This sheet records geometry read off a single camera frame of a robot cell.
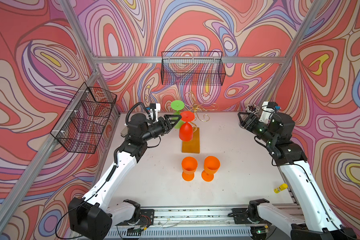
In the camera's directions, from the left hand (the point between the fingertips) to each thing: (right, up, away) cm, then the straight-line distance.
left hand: (181, 119), depth 65 cm
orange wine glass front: (+16, -24, +14) cm, 32 cm away
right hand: (+28, +1, +3) cm, 28 cm away
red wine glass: (+3, -4, +14) cm, 15 cm away
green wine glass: (-2, +8, +13) cm, 16 cm away
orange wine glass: (+5, -24, +15) cm, 29 cm away
